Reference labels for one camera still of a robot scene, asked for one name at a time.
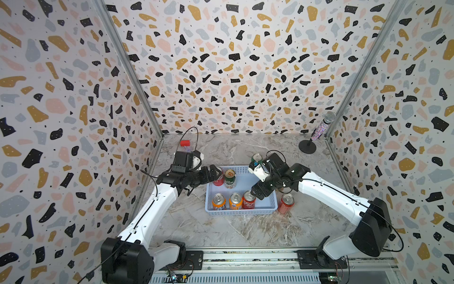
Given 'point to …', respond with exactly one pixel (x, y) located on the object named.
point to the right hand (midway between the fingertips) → (256, 187)
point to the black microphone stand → (307, 147)
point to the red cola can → (219, 182)
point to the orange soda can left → (219, 202)
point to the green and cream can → (230, 178)
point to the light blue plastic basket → (245, 180)
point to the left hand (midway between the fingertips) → (215, 174)
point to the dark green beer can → (281, 189)
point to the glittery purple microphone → (329, 118)
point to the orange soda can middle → (236, 202)
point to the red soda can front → (249, 200)
